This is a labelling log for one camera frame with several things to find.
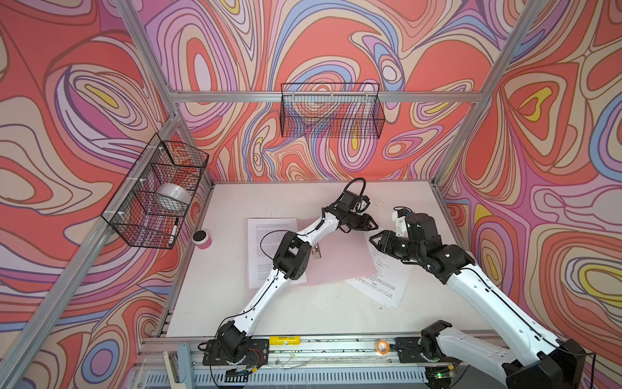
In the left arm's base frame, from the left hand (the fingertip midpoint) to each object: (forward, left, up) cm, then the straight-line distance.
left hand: (378, 226), depth 100 cm
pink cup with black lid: (-8, +72, +3) cm, 72 cm away
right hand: (-18, +8, +15) cm, 25 cm away
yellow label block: (-42, +36, -2) cm, 56 cm away
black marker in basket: (-19, +69, +23) cm, 75 cm away
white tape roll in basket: (-9, +70, +29) cm, 76 cm away
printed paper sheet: (-20, +42, +24) cm, 52 cm away
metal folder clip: (-10, +26, -3) cm, 28 cm away
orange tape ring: (-44, +4, -3) cm, 44 cm away
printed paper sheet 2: (-24, 0, -3) cm, 25 cm away
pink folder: (-13, +18, -1) cm, 23 cm away
